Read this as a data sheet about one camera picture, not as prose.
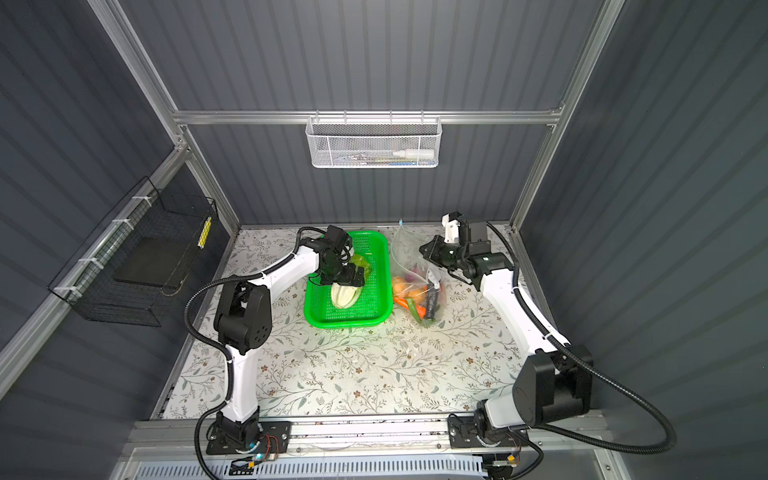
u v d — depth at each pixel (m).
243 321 0.56
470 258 0.61
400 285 0.91
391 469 0.77
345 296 0.91
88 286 0.62
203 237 0.82
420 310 0.90
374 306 0.97
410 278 0.78
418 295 0.90
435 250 0.71
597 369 0.38
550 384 0.41
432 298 0.91
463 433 0.73
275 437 0.72
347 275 0.88
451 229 0.74
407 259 1.09
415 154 0.87
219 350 0.55
